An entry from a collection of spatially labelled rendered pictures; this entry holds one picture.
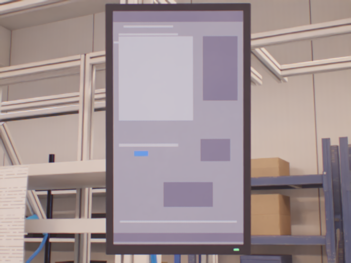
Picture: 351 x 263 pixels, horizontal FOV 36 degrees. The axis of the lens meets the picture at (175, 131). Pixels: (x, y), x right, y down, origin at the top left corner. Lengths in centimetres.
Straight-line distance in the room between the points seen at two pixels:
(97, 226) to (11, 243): 24
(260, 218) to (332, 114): 112
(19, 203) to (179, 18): 74
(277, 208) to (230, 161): 317
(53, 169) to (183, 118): 65
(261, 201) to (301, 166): 61
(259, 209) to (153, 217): 322
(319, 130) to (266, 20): 115
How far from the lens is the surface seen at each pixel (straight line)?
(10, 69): 249
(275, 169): 430
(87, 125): 217
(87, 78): 222
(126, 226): 111
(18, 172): 159
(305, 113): 479
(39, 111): 297
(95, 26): 596
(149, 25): 111
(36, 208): 279
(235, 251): 113
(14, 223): 158
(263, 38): 203
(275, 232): 426
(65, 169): 161
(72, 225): 158
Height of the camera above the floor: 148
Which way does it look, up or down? 11 degrees up
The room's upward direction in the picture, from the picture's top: straight up
